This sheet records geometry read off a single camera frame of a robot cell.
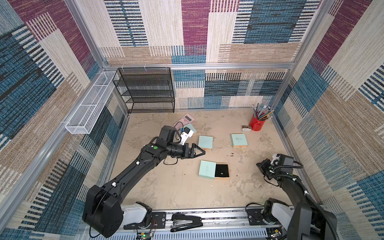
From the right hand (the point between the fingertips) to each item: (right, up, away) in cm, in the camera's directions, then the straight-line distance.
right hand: (257, 165), depth 88 cm
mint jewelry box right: (-7, +13, +10) cm, 18 cm away
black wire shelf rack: (-71, +49, +20) cm, 89 cm away
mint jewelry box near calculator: (-38, +22, +18) cm, 48 cm away
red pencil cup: (+5, +24, +14) cm, 28 cm away
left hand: (-34, +10, -16) cm, 38 cm away
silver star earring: (-21, -4, -2) cm, 21 cm away
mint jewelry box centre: (-29, +12, +11) cm, 33 cm away
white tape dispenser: (0, +21, +19) cm, 28 cm away
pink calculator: (-42, +27, +24) cm, 55 cm away
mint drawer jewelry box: (-25, -2, -2) cm, 25 cm away
